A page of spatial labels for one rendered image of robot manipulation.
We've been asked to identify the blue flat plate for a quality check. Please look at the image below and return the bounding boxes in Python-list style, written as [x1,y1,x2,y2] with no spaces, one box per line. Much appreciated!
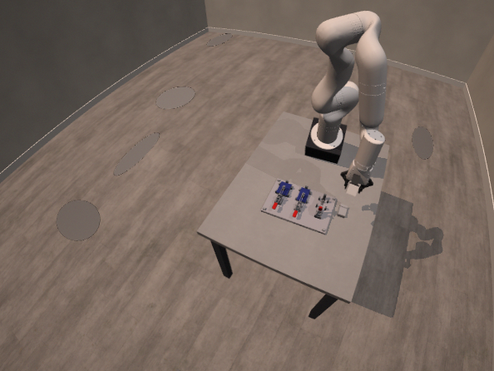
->
[276,181,292,197]

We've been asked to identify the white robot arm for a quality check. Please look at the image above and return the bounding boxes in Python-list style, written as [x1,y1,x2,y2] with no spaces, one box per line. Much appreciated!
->
[311,11,388,171]

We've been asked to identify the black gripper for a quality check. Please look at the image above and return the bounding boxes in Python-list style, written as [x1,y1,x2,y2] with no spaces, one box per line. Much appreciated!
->
[340,160,373,193]

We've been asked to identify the blue rectangular plate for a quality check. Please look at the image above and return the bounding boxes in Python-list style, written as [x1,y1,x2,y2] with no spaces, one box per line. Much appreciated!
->
[297,187,310,203]

